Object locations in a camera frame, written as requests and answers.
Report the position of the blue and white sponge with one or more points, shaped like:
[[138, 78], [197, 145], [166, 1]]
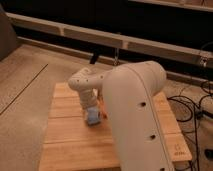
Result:
[[92, 116]]

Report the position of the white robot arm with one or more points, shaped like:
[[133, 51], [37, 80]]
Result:
[[128, 92]]

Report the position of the white metal frame rail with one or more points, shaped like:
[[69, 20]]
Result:
[[138, 45]]

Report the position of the orange carrot toy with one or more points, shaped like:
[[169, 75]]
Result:
[[102, 108]]

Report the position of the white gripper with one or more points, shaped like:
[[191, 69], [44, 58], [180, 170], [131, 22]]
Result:
[[88, 100]]

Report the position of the black stand leg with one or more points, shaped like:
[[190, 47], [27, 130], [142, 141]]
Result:
[[94, 58]]

